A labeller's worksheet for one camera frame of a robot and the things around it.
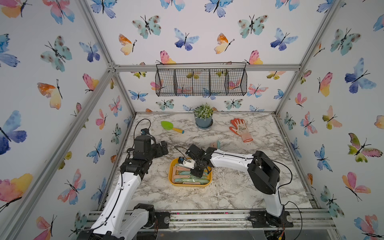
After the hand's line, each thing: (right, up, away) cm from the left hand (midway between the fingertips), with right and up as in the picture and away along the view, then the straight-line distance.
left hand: (160, 143), depth 80 cm
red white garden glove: (+52, +7, +29) cm, 60 cm away
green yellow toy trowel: (-2, +10, +36) cm, 37 cm away
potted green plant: (+24, +16, +21) cm, 36 cm away
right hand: (+18, -15, +8) cm, 25 cm away
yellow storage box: (+10, -18, +7) cm, 22 cm away
